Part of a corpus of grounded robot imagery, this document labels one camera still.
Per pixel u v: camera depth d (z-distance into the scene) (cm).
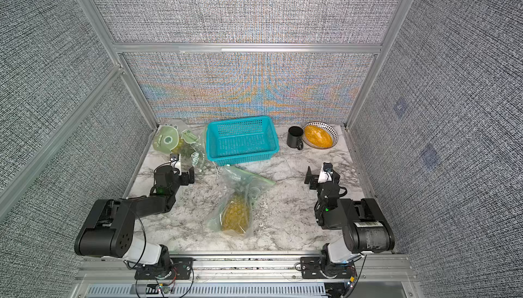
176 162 80
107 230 45
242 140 113
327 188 70
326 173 75
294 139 107
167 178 71
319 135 106
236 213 77
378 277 72
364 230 44
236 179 95
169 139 100
